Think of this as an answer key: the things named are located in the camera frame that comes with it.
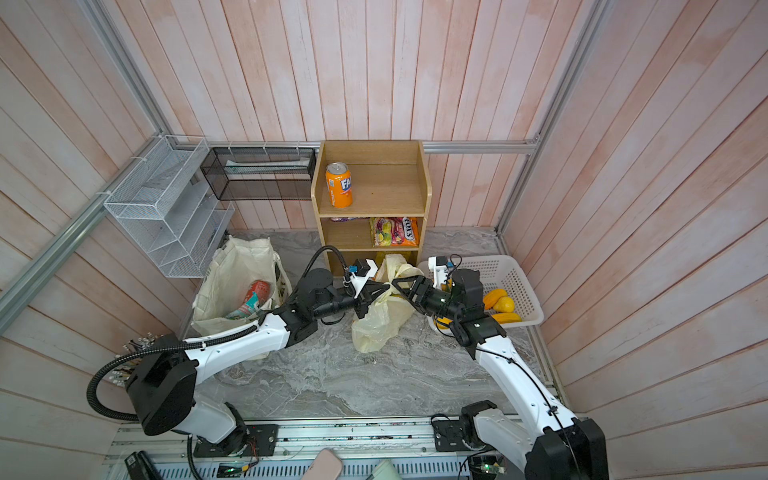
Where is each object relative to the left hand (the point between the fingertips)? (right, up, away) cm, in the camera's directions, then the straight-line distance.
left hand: (387, 290), depth 74 cm
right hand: (+2, +1, 0) cm, 2 cm away
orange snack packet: (+10, +18, +21) cm, 30 cm away
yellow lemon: (+38, -6, +18) cm, 43 cm away
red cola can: (-41, -2, +23) cm, 47 cm away
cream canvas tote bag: (-45, +7, +15) cm, 48 cm away
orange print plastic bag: (-1, -6, +1) cm, 6 cm away
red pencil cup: (-63, -19, -5) cm, 66 cm away
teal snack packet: (-42, -7, +12) cm, 44 cm away
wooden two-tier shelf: (-4, +26, +12) cm, 28 cm away
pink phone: (-14, -41, -5) cm, 44 cm away
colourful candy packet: (0, +17, +19) cm, 25 cm away
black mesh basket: (-45, +39, +31) cm, 67 cm away
